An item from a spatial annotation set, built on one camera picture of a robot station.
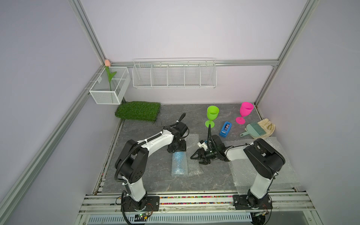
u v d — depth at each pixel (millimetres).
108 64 897
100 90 819
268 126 1072
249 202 665
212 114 938
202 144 890
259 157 495
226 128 1013
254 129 1025
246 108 961
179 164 807
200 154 804
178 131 676
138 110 1122
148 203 730
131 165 468
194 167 834
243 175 825
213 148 754
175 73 979
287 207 739
